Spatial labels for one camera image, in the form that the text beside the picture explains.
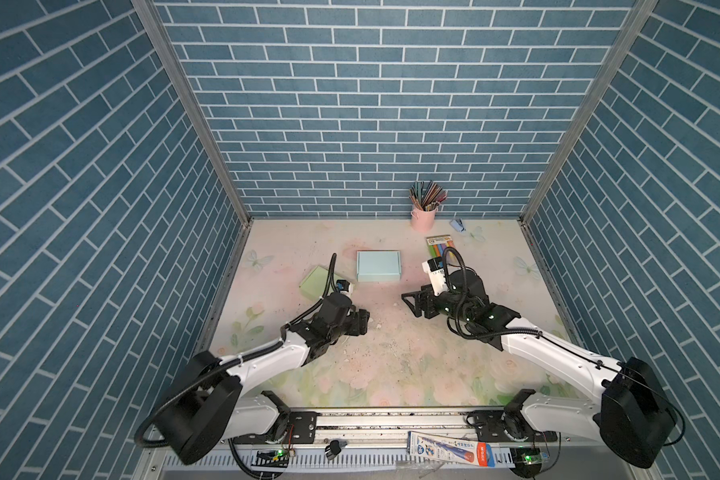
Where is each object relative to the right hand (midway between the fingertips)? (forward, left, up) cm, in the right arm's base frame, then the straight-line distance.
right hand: (410, 289), depth 81 cm
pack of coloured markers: (+31, -12, -15) cm, 36 cm away
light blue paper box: (+17, +10, -13) cm, 24 cm away
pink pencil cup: (+39, -6, -11) cm, 40 cm away
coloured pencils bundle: (+45, -7, -4) cm, 45 cm away
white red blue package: (-34, -11, -16) cm, 39 cm away
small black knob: (-36, +17, -14) cm, 42 cm away
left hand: (-4, +14, -10) cm, 17 cm away
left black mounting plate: (-32, +25, -16) cm, 44 cm away
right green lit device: (-35, -30, -18) cm, 49 cm away
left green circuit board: (-39, +31, -18) cm, 53 cm away
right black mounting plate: (-29, -23, -10) cm, 39 cm away
